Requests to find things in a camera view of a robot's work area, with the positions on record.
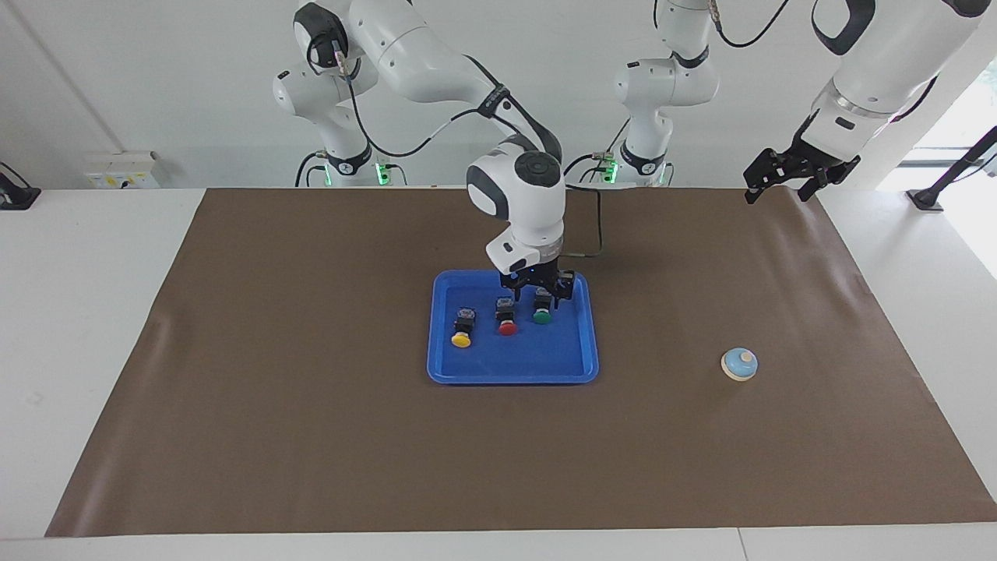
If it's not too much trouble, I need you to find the blue plastic tray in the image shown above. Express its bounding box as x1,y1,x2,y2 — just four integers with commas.
427,270,601,386

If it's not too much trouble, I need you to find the black stand with pole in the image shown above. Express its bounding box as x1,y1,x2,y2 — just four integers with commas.
906,125,997,213

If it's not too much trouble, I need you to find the brown table mat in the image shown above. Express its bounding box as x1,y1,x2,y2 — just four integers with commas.
44,185,997,538

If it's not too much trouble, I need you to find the small black stand foot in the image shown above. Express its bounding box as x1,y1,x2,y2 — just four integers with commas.
0,162,41,210

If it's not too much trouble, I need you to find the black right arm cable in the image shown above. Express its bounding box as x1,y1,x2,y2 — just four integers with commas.
308,39,604,259

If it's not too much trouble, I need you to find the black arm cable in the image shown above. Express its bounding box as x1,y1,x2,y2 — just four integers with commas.
308,39,604,259
705,0,791,49

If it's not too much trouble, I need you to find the black left base cable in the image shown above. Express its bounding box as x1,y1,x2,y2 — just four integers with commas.
558,115,632,185

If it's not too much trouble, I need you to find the black base cable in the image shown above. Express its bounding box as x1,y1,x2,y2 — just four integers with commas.
294,150,332,188
558,115,632,185

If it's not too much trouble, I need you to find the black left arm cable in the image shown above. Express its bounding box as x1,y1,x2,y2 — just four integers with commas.
705,0,791,49

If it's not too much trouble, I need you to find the black right base cable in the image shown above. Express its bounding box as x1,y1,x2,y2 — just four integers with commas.
294,150,332,188

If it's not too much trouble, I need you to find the white wall socket box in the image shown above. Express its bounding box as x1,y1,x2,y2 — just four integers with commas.
84,152,160,189

